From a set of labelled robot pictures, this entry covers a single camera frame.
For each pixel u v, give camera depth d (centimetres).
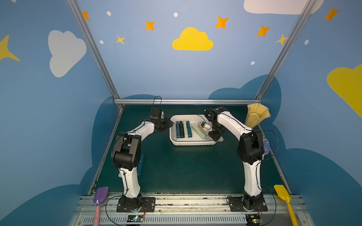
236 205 75
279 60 91
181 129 102
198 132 102
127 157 52
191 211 73
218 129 75
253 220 71
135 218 71
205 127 88
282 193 78
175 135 99
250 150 55
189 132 101
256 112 95
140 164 86
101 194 77
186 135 101
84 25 75
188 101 138
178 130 102
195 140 103
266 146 97
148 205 74
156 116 79
